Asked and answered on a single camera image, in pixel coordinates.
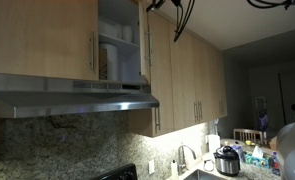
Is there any metal bar door handle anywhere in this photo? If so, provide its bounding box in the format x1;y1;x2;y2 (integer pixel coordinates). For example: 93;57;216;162
198;100;204;122
145;26;154;67
193;101;199;124
154;106;162;133

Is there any bottle with blue cap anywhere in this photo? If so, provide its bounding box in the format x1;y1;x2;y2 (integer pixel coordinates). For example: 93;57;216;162
271;152;281;176

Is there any black electric stove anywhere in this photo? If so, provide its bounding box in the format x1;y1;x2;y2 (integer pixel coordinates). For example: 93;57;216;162
90;163;138;180

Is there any stainless steel range hood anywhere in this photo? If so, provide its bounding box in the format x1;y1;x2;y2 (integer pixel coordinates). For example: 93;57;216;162
0;73;160;119

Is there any clear plastic bottle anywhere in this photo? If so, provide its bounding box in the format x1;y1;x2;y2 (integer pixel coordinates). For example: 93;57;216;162
231;144;246;163

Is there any black looped gripper cable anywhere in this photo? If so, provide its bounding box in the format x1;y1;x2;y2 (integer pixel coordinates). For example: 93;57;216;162
171;0;196;43

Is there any white soap bottle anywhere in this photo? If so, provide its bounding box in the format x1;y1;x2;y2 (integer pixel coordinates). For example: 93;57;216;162
170;159;180;179

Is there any wooden slat chair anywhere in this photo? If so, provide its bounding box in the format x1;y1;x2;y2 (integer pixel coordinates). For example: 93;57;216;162
233;128;268;146

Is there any short cabinet door white inside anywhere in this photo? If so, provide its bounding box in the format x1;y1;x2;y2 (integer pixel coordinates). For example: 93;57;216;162
138;0;154;84

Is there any wall cabinet with white interior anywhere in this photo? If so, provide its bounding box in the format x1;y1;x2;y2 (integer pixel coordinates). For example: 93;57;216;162
97;0;142;84

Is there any steel kitchen sink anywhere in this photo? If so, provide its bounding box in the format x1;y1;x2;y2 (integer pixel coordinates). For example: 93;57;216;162
183;169;218;180

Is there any brown cardboard box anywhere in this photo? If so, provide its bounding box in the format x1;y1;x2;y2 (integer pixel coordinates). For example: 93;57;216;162
268;135;279;151

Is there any short wooden cabinet door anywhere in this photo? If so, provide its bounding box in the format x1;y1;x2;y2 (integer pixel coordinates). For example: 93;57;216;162
0;0;100;82

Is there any green tissue box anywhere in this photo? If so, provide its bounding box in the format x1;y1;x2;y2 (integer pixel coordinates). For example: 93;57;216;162
245;145;270;169

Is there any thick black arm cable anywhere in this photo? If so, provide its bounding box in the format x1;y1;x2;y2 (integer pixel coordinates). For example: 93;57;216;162
246;0;295;10

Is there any chrome kitchen faucet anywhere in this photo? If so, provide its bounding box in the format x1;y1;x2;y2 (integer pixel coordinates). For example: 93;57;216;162
177;144;197;176

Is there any steel black pressure cooker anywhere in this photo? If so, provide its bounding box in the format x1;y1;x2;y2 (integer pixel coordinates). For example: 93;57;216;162
213;145;241;177

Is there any white wall outlet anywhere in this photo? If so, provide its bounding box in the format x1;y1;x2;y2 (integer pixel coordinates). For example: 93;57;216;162
148;159;155;175

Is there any tall wooden cabinet door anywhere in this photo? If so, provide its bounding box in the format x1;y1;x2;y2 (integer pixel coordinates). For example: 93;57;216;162
197;37;212;125
171;23;199;132
150;9;175;138
210;44;222;120

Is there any blue hanging bag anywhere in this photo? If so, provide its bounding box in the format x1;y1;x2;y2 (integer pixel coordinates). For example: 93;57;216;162
257;108;270;133

